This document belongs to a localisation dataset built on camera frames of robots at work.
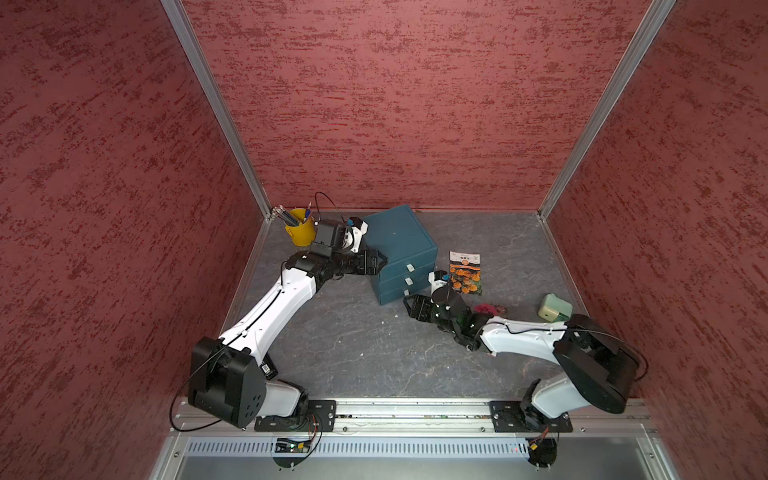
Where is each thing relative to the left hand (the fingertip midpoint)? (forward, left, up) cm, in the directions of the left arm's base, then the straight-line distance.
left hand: (372, 266), depth 81 cm
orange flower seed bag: (+11, -31, -20) cm, 39 cm away
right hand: (-6, -11, -13) cm, 18 cm away
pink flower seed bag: (-4, -37, -18) cm, 41 cm away
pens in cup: (+23, +32, -3) cm, 40 cm away
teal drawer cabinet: (+3, -10, +3) cm, 11 cm away
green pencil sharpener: (-5, -56, -15) cm, 58 cm away
